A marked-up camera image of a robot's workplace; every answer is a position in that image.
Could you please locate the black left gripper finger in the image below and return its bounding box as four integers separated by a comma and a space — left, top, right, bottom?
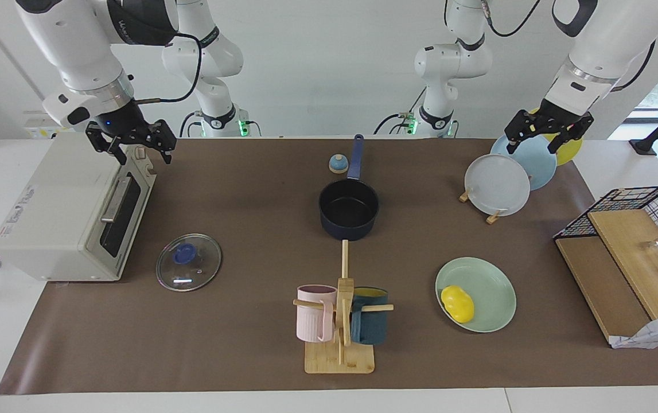
549, 119, 593, 153
505, 112, 542, 154

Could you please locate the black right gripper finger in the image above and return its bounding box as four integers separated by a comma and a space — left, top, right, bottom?
87, 127, 129, 166
154, 120, 177, 165

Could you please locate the glass lid blue knob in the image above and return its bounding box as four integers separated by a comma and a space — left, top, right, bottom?
155, 233, 222, 292

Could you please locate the yellow lemon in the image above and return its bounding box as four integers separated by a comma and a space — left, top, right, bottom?
441, 285, 474, 324

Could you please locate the yellow plate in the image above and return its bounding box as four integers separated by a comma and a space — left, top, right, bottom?
529, 108, 583, 167

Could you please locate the light blue plate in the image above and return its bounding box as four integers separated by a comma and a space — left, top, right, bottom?
490, 134, 558, 191

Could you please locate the pale grey plate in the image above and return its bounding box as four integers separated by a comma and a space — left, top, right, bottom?
465, 154, 531, 217

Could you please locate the wooden plate rack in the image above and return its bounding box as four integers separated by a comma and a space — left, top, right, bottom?
458, 186, 504, 224

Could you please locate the light green plate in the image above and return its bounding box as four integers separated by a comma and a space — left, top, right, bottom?
435, 256, 517, 333

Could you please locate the white power strip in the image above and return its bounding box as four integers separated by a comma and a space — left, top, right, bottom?
23, 111, 85, 139

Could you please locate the cream toaster oven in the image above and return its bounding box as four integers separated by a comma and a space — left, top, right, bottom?
0, 133, 157, 282

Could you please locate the light wooden board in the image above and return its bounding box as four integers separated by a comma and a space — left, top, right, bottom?
587, 209, 658, 321

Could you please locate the brown wooden board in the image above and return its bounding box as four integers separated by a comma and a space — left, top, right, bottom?
555, 236, 651, 344

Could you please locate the brown table mat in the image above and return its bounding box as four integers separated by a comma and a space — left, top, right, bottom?
0, 138, 658, 395

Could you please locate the pink ribbed mug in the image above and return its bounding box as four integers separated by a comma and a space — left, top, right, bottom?
296, 285, 338, 343

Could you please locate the dark teal mug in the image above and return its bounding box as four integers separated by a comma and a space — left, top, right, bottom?
350, 287, 390, 345

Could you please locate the wooden mug rack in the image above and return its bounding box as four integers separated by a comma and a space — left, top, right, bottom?
293, 240, 394, 375

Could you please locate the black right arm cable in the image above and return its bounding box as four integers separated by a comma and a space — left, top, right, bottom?
134, 33, 201, 105

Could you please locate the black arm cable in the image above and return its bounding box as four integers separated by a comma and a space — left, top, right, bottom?
481, 0, 657, 92
134, 33, 201, 105

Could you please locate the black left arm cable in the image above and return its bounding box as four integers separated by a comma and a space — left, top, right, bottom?
481, 0, 657, 92

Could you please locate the dark blue handled pot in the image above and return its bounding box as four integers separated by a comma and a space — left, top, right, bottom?
318, 134, 380, 241

